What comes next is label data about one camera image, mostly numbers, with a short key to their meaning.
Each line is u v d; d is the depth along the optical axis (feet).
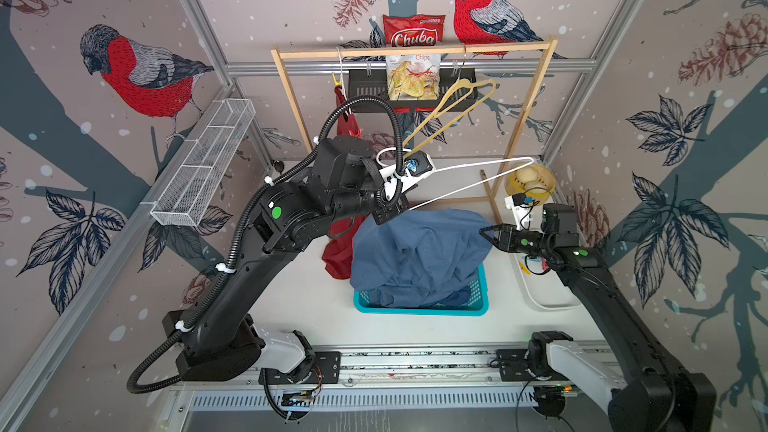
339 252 2.83
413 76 2.82
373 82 3.09
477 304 2.56
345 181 1.25
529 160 1.63
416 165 1.37
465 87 2.31
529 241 2.19
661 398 1.22
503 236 2.30
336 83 2.74
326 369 2.39
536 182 3.56
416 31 2.78
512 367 2.40
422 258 2.43
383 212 1.57
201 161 2.55
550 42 2.01
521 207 2.32
